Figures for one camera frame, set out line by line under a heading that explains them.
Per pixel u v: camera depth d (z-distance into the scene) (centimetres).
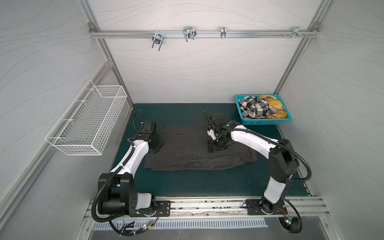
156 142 78
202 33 78
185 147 95
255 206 73
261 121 102
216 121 71
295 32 77
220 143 73
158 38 79
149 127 69
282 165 47
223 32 78
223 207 75
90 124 69
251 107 108
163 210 73
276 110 104
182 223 70
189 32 77
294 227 67
